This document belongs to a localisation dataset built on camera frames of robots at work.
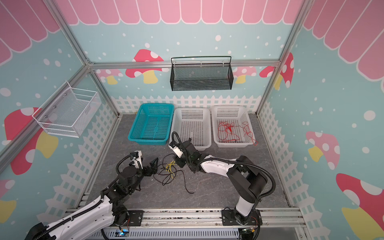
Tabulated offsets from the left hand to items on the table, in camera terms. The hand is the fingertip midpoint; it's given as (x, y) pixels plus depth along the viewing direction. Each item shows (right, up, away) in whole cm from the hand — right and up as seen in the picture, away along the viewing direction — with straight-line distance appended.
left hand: (151, 161), depth 83 cm
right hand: (+12, +3, +5) cm, 14 cm away
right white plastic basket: (+52, +19, +29) cm, 63 cm away
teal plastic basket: (-8, +22, +30) cm, 37 cm away
